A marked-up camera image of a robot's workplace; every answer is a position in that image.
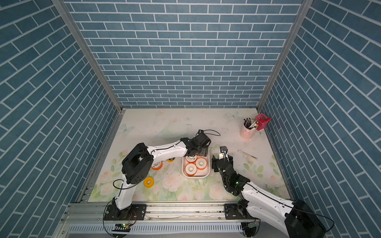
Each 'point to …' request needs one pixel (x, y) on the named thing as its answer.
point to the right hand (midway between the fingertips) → (219, 156)
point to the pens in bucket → (249, 124)
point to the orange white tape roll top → (201, 163)
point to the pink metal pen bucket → (246, 133)
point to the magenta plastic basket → (262, 120)
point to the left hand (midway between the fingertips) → (205, 151)
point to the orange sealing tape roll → (191, 159)
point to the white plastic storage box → (200, 174)
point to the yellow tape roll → (147, 185)
